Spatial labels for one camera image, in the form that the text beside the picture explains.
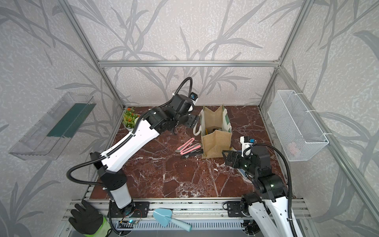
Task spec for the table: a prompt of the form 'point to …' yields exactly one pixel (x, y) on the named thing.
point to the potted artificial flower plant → (130, 118)
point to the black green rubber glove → (89, 221)
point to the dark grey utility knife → (196, 152)
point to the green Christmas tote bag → (215, 129)
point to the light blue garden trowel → (163, 217)
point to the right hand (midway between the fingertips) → (228, 151)
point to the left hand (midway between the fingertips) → (192, 114)
